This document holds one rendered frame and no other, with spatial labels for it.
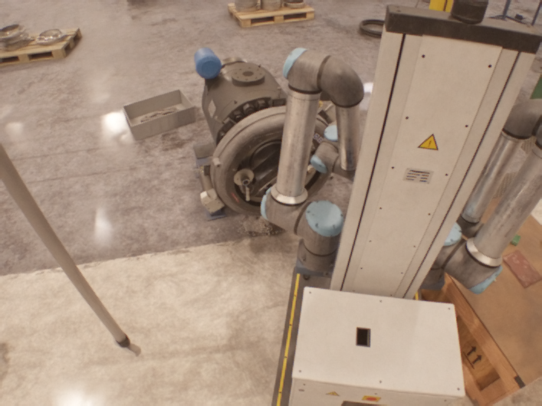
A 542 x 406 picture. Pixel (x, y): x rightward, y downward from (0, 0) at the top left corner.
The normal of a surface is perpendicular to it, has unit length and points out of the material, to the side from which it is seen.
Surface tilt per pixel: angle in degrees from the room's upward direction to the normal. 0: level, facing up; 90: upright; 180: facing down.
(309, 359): 0
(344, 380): 0
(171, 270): 0
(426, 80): 90
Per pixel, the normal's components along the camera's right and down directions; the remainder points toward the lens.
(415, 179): -0.17, 0.72
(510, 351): 0.00, -0.69
